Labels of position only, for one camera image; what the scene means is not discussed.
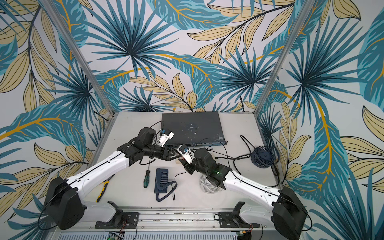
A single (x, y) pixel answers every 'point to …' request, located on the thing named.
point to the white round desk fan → (208, 187)
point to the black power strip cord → (249, 154)
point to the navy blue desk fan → (161, 183)
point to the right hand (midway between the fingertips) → (175, 163)
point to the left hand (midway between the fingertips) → (177, 156)
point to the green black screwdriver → (147, 179)
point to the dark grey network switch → (193, 129)
